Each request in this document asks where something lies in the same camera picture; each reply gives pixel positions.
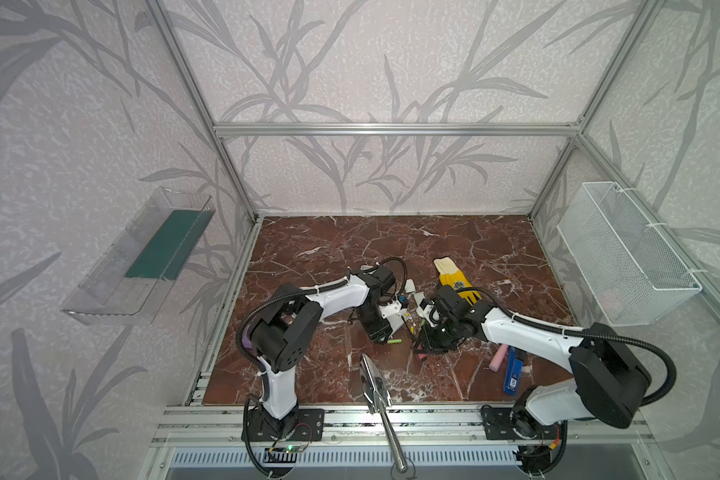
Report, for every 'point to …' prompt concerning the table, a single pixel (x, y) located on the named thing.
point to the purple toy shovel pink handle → (246, 342)
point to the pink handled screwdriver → (421, 355)
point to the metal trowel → (379, 400)
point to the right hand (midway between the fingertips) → (415, 340)
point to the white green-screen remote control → (397, 321)
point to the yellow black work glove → (451, 275)
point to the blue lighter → (514, 369)
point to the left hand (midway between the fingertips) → (383, 324)
